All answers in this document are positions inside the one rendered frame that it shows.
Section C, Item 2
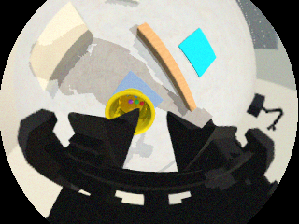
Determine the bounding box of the orange long flat bar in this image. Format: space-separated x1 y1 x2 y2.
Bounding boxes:
137 23 197 111

